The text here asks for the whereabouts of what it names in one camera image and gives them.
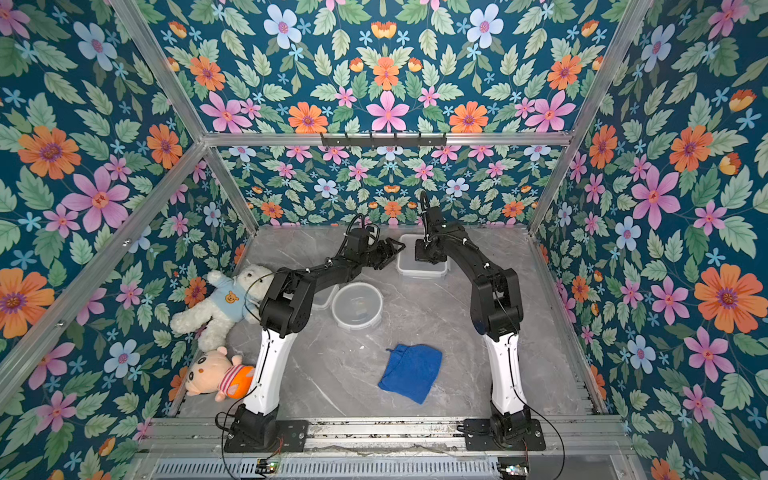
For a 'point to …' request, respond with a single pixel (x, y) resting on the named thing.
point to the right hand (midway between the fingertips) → (431, 251)
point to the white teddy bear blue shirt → (231, 299)
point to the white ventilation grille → (328, 469)
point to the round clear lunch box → (357, 306)
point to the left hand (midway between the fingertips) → (403, 245)
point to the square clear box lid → (408, 266)
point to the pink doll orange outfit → (216, 373)
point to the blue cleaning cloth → (411, 371)
